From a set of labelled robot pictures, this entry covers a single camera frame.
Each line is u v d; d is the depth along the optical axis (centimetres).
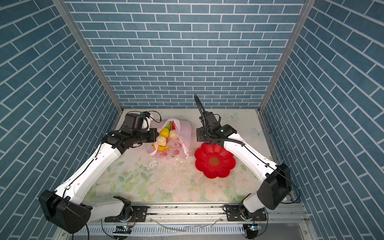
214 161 93
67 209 36
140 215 74
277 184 41
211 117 60
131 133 56
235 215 73
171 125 105
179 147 96
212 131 59
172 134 99
